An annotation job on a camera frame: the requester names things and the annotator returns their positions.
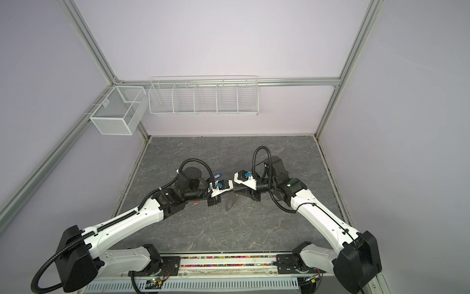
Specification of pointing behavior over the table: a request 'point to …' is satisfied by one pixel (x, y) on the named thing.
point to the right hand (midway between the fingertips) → (237, 187)
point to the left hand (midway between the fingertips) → (230, 189)
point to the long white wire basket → (204, 95)
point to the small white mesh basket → (120, 111)
